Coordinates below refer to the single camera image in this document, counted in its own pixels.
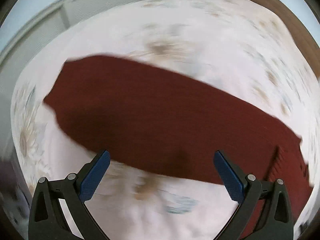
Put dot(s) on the dark red knit sweater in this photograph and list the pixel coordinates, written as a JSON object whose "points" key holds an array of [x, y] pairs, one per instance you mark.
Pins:
{"points": [[169, 124]]}

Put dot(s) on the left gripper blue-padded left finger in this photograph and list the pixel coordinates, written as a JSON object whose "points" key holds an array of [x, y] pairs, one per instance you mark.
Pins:
{"points": [[47, 221]]}

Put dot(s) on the pink floral bed sheet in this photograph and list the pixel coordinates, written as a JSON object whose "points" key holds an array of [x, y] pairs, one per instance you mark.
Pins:
{"points": [[236, 46]]}

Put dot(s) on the white cabinet left side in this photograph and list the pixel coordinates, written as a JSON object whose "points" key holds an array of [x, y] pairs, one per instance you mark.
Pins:
{"points": [[47, 25]]}

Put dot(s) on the wooden headboard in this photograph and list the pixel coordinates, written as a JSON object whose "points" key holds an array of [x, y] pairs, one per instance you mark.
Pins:
{"points": [[302, 37]]}

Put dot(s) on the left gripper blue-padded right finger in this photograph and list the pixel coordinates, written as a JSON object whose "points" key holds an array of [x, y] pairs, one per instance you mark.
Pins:
{"points": [[264, 210]]}

